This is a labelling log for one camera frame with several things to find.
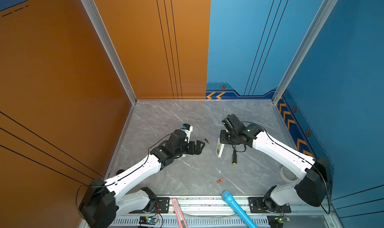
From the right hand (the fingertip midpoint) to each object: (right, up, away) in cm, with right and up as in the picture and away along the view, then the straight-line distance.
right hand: (219, 139), depth 81 cm
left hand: (-11, -1, -2) cm, 12 cm away
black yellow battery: (+10, -12, +6) cm, 17 cm away
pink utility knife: (-21, -34, -10) cm, 41 cm away
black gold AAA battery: (-6, -4, +16) cm, 17 cm away
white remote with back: (0, -5, 0) cm, 5 cm away
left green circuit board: (-35, -37, -10) cm, 52 cm away
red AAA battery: (+1, -23, 0) cm, 23 cm away
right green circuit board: (+28, -36, -11) cm, 47 cm away
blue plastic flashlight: (+3, -27, -9) cm, 28 cm away
